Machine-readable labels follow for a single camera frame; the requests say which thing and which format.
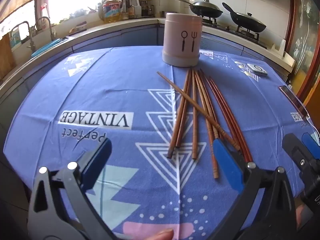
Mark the black wok with dark lid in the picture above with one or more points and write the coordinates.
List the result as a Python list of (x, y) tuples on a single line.
[(247, 22)]

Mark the white plastic holder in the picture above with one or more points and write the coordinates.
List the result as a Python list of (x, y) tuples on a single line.
[(280, 48)]

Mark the smartphone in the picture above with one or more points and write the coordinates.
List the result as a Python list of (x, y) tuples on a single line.
[(292, 101)]

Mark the wooden cutting board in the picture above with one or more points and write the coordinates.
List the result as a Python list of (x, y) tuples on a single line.
[(6, 57)]

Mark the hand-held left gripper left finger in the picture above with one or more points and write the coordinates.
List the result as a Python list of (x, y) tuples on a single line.
[(97, 162)]

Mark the person's right hand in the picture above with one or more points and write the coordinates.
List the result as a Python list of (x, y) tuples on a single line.
[(303, 216)]

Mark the metal spice rack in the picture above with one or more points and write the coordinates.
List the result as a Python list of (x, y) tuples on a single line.
[(147, 6)]

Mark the cooking oil bottle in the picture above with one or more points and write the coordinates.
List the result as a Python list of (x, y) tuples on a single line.
[(111, 12)]

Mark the angular metal faucet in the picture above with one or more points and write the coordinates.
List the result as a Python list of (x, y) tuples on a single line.
[(28, 33)]

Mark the red wooden chopstick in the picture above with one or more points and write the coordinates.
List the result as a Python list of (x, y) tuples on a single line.
[(219, 105)]

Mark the glass door with wooden frame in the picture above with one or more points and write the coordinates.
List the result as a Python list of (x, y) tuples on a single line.
[(305, 30)]

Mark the blue plastic basin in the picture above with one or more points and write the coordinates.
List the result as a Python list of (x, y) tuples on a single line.
[(47, 47)]

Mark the gas stove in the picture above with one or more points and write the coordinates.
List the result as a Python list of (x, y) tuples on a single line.
[(232, 30)]

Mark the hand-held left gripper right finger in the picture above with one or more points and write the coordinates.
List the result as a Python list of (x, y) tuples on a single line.
[(227, 165)]

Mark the person's left hand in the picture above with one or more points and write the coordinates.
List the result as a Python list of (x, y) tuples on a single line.
[(161, 235)]

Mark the black wok with steel lid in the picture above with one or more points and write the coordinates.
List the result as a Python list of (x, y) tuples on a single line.
[(206, 8)]

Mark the pink ceramic utensil holder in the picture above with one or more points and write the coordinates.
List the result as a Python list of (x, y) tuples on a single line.
[(181, 37)]

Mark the blue printed tablecloth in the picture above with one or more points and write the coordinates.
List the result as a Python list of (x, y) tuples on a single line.
[(120, 92)]

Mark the white square device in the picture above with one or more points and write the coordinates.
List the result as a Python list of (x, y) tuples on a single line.
[(257, 70)]

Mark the white plastic jug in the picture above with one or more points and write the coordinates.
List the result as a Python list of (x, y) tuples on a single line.
[(135, 8)]

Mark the tall metal faucet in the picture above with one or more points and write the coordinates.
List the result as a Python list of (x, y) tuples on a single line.
[(47, 25)]

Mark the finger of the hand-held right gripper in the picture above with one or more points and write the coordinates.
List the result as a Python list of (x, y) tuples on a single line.
[(296, 150), (311, 141)]

